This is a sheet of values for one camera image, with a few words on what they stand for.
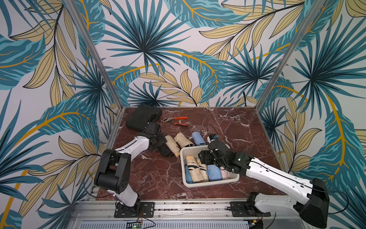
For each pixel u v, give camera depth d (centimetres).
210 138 69
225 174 80
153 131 74
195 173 79
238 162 52
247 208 66
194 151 89
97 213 76
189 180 78
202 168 83
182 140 95
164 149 92
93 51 84
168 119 110
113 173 45
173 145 94
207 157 67
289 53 86
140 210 72
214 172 78
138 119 105
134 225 72
